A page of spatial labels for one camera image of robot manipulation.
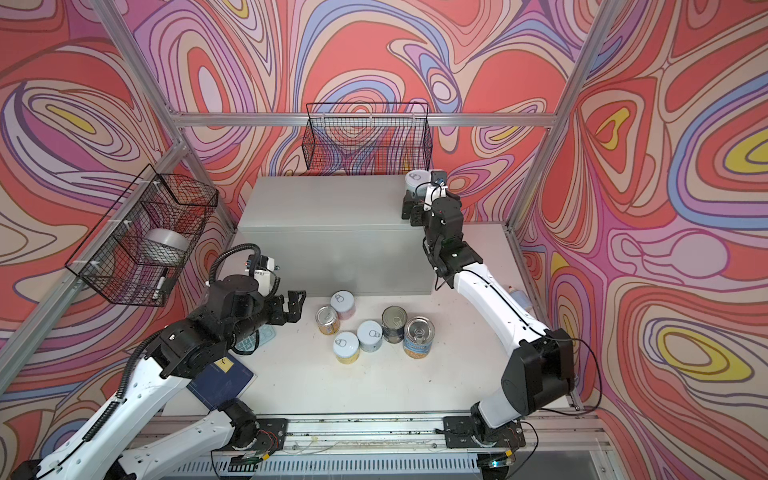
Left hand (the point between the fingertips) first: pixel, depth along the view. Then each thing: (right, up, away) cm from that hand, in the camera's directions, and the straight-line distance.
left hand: (293, 291), depth 69 cm
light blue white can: (+17, -15, +16) cm, 28 cm away
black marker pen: (-34, +1, +4) cm, 34 cm away
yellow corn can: (+5, -11, +18) cm, 22 cm away
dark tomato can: (+24, -10, +14) cm, 29 cm away
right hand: (+32, +24, +8) cm, 41 cm away
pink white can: (+9, -7, +23) cm, 25 cm away
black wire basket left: (-43, +10, +8) cm, 45 cm away
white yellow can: (+11, -17, +14) cm, 24 cm away
